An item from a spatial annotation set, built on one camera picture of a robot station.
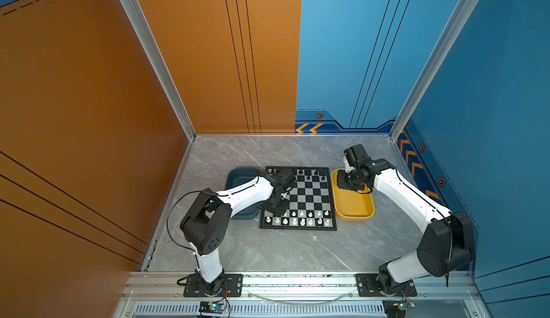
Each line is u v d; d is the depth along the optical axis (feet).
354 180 2.36
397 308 2.32
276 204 2.48
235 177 3.14
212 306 2.32
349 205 3.08
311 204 3.00
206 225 1.55
